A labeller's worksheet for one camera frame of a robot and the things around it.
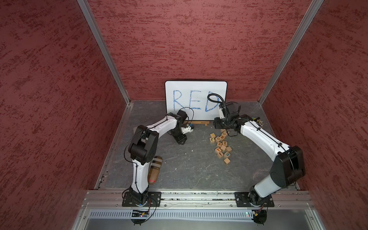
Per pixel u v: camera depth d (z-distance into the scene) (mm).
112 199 757
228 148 910
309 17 747
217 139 948
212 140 947
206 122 1002
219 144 923
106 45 875
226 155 878
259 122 852
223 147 920
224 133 974
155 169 818
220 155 877
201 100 942
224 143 929
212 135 974
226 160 864
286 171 443
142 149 524
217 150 898
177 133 812
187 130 880
